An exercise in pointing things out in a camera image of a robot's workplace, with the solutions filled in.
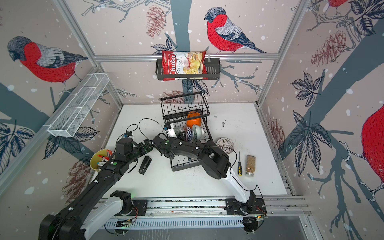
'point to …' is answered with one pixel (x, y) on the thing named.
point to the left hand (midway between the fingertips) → (147, 143)
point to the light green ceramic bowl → (197, 132)
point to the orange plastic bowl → (197, 122)
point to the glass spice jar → (250, 165)
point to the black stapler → (145, 165)
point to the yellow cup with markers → (99, 158)
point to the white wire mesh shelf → (78, 106)
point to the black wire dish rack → (175, 109)
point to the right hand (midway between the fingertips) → (182, 136)
